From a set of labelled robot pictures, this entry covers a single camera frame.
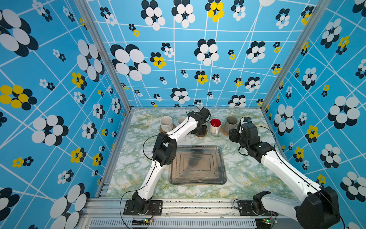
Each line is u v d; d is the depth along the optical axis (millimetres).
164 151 589
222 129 1062
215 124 1040
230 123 963
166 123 1046
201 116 727
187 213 724
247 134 624
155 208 737
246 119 711
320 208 382
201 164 1116
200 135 1038
